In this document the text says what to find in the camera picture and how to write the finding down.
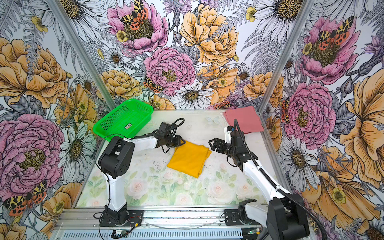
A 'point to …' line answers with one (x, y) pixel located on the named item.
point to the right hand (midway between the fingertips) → (214, 147)
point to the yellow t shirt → (190, 158)
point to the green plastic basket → (127, 120)
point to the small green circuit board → (119, 231)
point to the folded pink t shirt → (247, 118)
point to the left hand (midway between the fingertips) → (183, 145)
